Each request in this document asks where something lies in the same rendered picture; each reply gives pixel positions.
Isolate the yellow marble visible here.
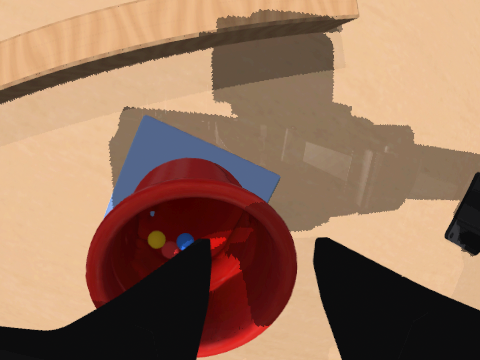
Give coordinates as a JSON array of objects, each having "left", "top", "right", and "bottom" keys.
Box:
[{"left": 147, "top": 231, "right": 167, "bottom": 248}]

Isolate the light brown wooden beam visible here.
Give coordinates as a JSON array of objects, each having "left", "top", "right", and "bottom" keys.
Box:
[{"left": 0, "top": 0, "right": 360, "bottom": 104}]

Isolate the red marble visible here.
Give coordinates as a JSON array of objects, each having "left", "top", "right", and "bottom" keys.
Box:
[{"left": 161, "top": 241, "right": 179, "bottom": 259}]

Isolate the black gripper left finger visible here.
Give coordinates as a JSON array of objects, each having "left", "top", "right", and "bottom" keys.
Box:
[{"left": 0, "top": 239, "right": 212, "bottom": 360}]

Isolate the red translucent cup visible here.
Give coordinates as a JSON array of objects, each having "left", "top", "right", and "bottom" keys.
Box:
[{"left": 85, "top": 157, "right": 297, "bottom": 357}]

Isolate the blue marble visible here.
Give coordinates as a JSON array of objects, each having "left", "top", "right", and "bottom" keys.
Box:
[{"left": 176, "top": 232, "right": 195, "bottom": 251}]

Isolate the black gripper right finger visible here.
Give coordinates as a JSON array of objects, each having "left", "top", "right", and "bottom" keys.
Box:
[{"left": 313, "top": 237, "right": 480, "bottom": 360}]

